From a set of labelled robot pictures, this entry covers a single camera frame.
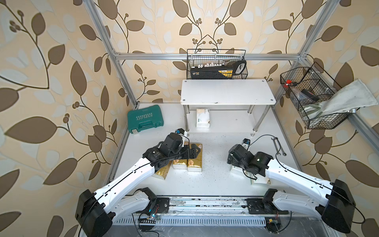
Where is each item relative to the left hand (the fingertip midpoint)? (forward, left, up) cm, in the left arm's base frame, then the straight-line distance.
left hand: (194, 150), depth 75 cm
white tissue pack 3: (-11, -35, -12) cm, 38 cm away
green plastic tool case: (+32, +36, -13) cm, 50 cm away
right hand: (0, -23, -9) cm, 24 cm away
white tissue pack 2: (-5, -24, -15) cm, 29 cm away
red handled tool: (+35, -54, +17) cm, 67 cm away
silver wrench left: (+17, -55, -17) cm, 60 cm away
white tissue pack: (+26, -5, -7) cm, 27 cm away
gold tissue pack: (-6, +18, -12) cm, 22 cm away
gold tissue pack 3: (-3, -1, -11) cm, 11 cm away
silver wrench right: (+7, -57, -16) cm, 59 cm away
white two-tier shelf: (+49, -24, -16) cm, 57 cm away
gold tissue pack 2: (-2, +8, -12) cm, 14 cm away
